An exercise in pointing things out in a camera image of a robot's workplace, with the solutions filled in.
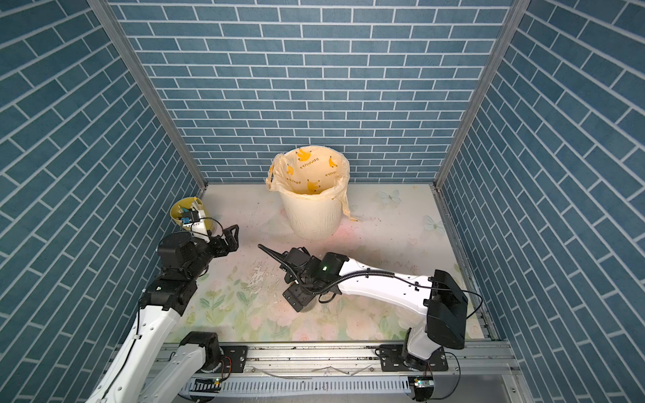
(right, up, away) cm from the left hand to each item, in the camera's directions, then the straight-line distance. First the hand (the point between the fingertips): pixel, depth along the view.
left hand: (232, 228), depth 75 cm
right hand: (+21, -19, 0) cm, 28 cm away
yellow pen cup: (-26, +5, +21) cm, 34 cm away
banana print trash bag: (+24, +20, +21) cm, 38 cm away
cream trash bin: (+22, +2, +14) cm, 26 cm away
